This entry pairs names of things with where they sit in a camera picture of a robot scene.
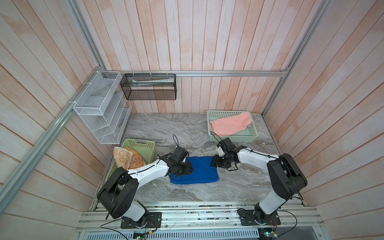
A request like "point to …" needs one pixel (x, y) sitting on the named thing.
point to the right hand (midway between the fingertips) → (214, 164)
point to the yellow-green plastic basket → (146, 148)
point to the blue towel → (202, 171)
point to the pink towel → (231, 125)
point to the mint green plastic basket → (249, 134)
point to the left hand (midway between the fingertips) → (189, 173)
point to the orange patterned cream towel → (127, 158)
